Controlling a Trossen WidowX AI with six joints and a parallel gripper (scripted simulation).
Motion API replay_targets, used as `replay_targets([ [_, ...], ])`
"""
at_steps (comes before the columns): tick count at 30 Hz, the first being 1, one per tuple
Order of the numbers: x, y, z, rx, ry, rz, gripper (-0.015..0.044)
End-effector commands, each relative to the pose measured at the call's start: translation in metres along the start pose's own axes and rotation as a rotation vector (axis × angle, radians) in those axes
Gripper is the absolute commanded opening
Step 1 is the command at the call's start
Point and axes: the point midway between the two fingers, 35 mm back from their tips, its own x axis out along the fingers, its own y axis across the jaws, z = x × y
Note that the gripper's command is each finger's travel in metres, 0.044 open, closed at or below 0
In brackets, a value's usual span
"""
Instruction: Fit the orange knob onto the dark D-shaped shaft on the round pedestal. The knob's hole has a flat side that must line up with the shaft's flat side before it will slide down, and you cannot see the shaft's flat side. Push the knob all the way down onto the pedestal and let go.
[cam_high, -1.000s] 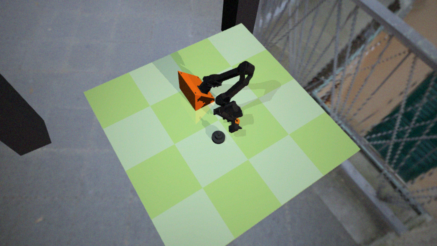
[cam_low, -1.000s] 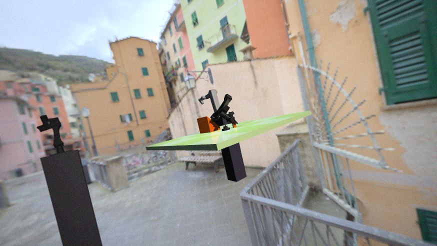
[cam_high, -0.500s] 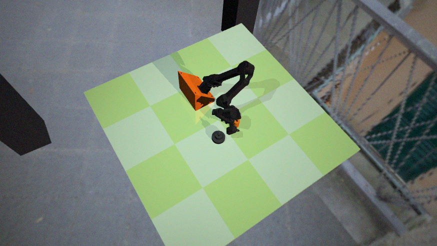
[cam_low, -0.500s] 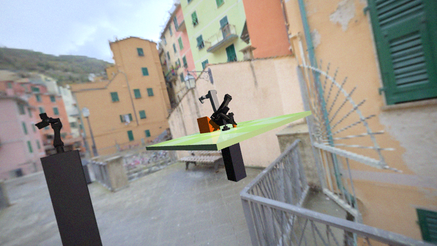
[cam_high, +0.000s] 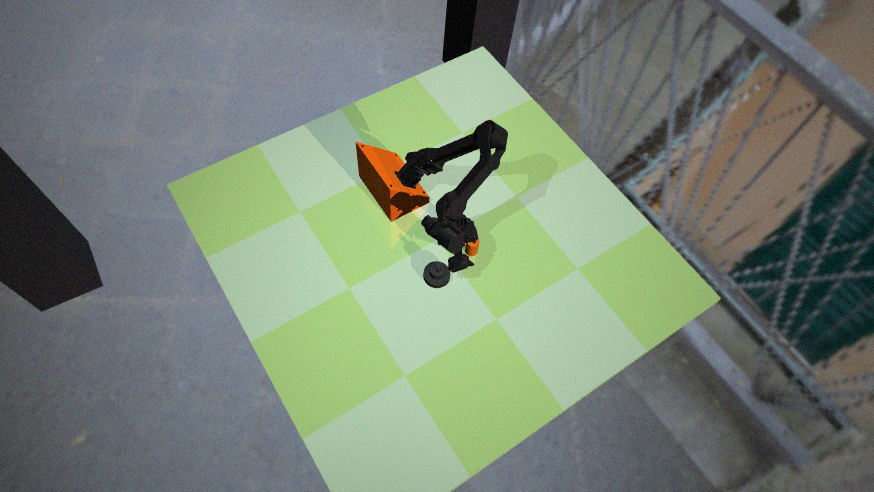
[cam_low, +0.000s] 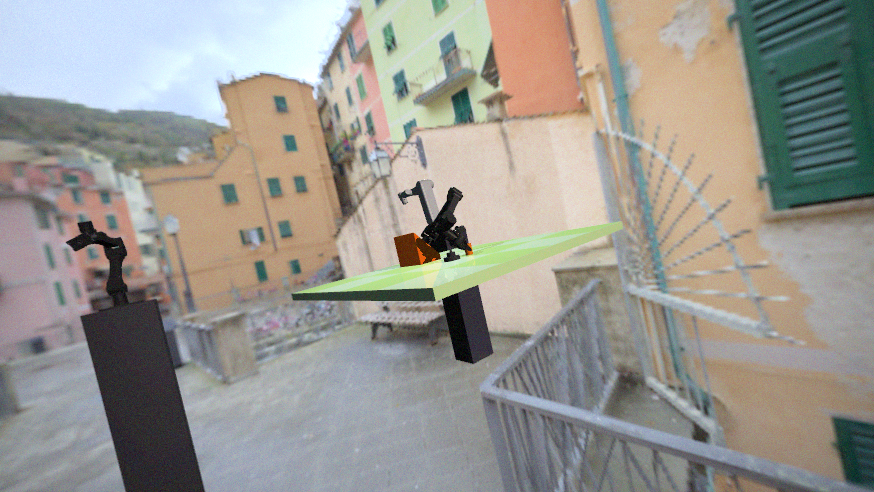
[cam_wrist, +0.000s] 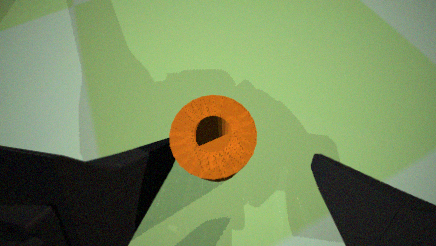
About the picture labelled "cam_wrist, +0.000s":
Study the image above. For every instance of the orange knob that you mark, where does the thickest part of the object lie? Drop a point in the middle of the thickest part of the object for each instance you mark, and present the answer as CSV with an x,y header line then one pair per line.
x,y
213,137

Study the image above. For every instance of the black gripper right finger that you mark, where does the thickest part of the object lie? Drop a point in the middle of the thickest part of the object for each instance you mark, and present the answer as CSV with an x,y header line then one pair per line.
x,y
369,212

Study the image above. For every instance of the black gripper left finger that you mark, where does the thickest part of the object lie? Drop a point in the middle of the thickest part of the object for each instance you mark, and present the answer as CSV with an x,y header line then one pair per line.
x,y
101,201

